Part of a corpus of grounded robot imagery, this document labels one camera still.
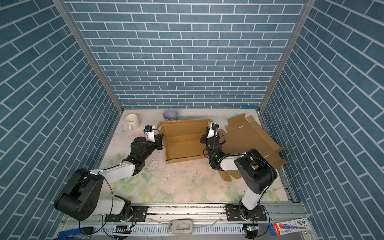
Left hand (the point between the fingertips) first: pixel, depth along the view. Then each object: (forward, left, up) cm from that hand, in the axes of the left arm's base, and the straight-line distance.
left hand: (164, 134), depth 87 cm
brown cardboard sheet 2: (-1, -68, -15) cm, 70 cm away
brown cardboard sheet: (+10, -53, -17) cm, 56 cm away
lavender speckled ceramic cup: (+26, 0, -11) cm, 28 cm away
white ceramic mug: (+15, +24, -6) cm, 29 cm away
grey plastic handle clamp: (-44, -11, -12) cm, 47 cm away
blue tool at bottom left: (-45, +41, -14) cm, 63 cm away
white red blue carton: (-45, -62, -12) cm, 78 cm away
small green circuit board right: (-45, -47, -18) cm, 67 cm away
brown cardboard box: (+6, -10, -13) cm, 18 cm away
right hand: (+4, -25, +2) cm, 25 cm away
